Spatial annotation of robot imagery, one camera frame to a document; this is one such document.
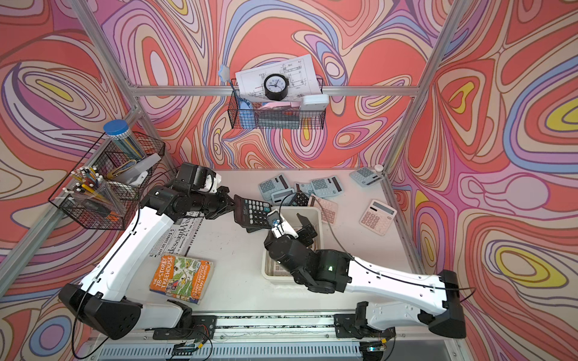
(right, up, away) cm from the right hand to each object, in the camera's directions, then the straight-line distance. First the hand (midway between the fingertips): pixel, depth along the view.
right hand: (288, 229), depth 67 cm
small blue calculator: (-5, +8, +37) cm, 39 cm away
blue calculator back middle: (+18, +14, +43) cm, 49 cm away
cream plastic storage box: (+10, +2, +19) cm, 22 cm away
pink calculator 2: (-6, -18, +19) cm, 27 cm away
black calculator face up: (-12, +4, +7) cm, 15 cm away
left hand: (-15, +8, +4) cm, 17 cm away
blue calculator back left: (-8, +14, +44) cm, 47 cm away
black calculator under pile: (+6, +8, +34) cm, 35 cm away
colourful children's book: (-38, -20, +13) cm, 45 cm away
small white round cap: (+50, +25, +56) cm, 79 cm away
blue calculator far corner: (+40, +19, +48) cm, 65 cm away
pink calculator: (+40, 0, +31) cm, 51 cm away
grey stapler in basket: (-51, +18, +5) cm, 54 cm away
